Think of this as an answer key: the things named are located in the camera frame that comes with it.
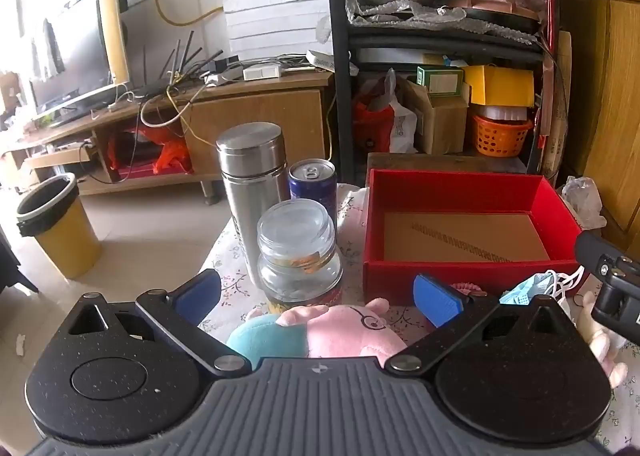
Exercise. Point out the flat cardboard sheet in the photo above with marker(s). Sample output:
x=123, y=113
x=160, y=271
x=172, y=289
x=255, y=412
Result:
x=555, y=136

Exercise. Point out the brown cardboard box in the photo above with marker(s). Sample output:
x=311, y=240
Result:
x=445, y=126

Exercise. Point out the clear glass jar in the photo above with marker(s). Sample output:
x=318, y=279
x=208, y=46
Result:
x=300, y=256

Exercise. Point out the wooden television cabinet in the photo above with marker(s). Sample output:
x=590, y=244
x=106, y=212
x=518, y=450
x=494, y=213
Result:
x=250, y=111

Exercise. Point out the wooden wardrobe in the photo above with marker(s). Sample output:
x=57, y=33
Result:
x=610, y=86

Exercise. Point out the pink lidded pan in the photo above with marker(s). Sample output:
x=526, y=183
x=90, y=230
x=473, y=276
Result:
x=492, y=0

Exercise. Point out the pink knit hat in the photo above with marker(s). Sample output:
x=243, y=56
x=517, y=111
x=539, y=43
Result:
x=467, y=288

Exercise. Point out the yellow trash bin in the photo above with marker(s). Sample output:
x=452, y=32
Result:
x=65, y=236

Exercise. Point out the orange plastic basket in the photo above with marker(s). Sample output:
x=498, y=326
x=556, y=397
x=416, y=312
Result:
x=500, y=139

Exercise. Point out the white plastic bag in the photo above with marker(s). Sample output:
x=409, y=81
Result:
x=402, y=129

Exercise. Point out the green carton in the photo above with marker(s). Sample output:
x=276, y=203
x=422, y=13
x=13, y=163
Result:
x=440, y=81

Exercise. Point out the white adapter box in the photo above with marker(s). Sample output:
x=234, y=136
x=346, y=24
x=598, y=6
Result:
x=262, y=72

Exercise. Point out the floral tablecloth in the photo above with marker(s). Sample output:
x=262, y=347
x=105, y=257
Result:
x=225, y=256

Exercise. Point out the blue drink can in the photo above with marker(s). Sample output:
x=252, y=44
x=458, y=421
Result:
x=312, y=191

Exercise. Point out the white plastic container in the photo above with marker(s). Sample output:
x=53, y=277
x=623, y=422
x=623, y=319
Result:
x=500, y=112

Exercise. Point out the clear bubble wrap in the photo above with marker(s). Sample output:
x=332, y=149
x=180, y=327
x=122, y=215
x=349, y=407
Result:
x=400, y=14

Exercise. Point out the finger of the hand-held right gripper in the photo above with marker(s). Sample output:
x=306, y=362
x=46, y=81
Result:
x=595, y=248

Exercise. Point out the black shelf rack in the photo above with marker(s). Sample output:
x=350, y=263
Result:
x=336, y=36

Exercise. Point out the red cardboard box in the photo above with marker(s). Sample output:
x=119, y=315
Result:
x=450, y=188

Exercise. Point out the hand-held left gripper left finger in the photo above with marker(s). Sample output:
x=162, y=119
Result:
x=197, y=291

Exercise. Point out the blue face mask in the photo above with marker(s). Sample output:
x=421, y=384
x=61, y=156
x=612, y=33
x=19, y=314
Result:
x=525, y=291

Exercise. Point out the yellow carton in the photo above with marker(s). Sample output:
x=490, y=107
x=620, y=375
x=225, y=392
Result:
x=500, y=86

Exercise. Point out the red plastic bag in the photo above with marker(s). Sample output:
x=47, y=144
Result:
x=170, y=156
x=370, y=129

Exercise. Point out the person's right hand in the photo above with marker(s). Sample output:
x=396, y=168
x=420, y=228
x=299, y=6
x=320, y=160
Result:
x=600, y=346

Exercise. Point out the steel thermos bottle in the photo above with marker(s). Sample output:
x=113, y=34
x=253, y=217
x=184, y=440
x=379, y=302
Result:
x=250, y=186

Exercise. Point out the pink and teal plush toy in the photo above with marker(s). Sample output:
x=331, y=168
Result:
x=340, y=331

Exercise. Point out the clear crumpled plastic bag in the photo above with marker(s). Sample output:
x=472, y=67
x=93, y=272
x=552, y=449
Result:
x=582, y=198

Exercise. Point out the black router with antennas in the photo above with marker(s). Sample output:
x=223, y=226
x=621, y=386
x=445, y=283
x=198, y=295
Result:
x=165, y=88

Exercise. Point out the flat screen television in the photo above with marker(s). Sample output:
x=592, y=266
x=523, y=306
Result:
x=75, y=51

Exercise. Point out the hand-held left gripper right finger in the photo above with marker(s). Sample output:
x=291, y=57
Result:
x=436, y=301

